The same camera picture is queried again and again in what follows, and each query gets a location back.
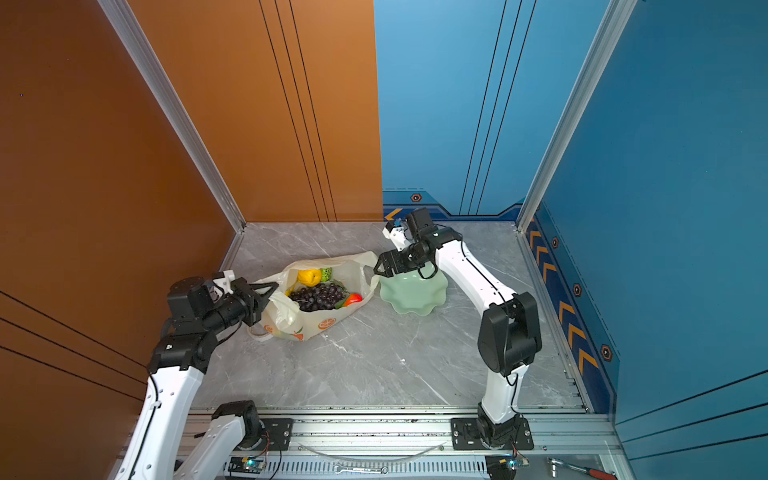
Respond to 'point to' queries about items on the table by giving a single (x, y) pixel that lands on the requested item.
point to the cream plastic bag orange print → (286, 321)
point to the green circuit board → (246, 465)
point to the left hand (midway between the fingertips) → (279, 280)
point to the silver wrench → (384, 470)
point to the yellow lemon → (309, 276)
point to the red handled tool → (592, 472)
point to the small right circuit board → (503, 467)
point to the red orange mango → (352, 299)
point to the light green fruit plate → (409, 292)
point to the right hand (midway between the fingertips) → (385, 266)
